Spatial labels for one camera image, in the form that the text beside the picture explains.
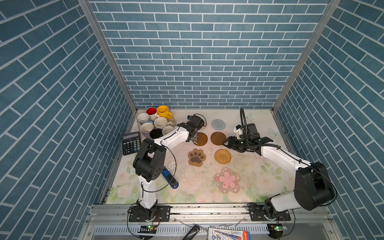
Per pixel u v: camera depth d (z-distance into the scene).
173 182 0.85
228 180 0.85
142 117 1.04
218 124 1.12
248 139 0.68
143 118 1.06
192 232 0.65
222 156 0.94
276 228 0.72
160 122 1.04
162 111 1.09
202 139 1.02
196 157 0.94
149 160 0.51
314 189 0.43
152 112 1.08
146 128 1.02
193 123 0.75
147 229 0.72
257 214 0.73
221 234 0.68
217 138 1.02
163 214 0.74
